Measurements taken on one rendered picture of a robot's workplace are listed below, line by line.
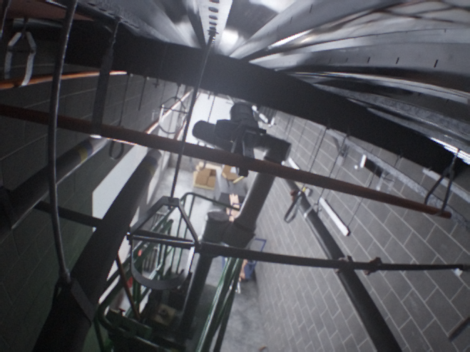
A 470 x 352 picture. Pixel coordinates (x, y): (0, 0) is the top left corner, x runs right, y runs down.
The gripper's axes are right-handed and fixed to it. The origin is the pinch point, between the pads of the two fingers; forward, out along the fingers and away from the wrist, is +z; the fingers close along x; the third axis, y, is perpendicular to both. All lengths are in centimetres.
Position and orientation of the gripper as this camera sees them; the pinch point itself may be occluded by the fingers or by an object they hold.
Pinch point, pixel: (245, 162)
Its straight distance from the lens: 64.4
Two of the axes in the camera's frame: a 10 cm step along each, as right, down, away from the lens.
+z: 0.2, 6.2, -7.9
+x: -2.9, 7.6, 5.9
